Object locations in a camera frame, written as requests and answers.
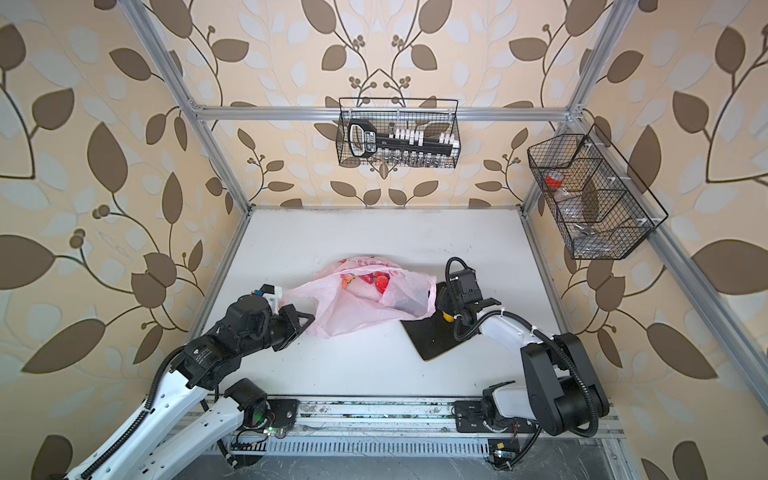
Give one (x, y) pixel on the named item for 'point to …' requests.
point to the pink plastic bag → (358, 291)
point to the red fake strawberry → (381, 281)
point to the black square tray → (432, 334)
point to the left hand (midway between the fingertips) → (319, 316)
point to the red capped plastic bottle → (553, 182)
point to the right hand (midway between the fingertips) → (445, 303)
